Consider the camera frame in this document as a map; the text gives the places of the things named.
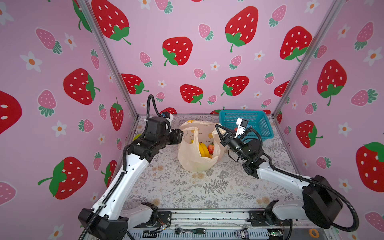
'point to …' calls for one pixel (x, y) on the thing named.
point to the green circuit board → (274, 232)
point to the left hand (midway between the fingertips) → (180, 132)
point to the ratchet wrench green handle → (198, 231)
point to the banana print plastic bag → (195, 132)
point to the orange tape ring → (316, 232)
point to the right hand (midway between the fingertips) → (215, 126)
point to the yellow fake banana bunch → (204, 151)
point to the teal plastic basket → (258, 120)
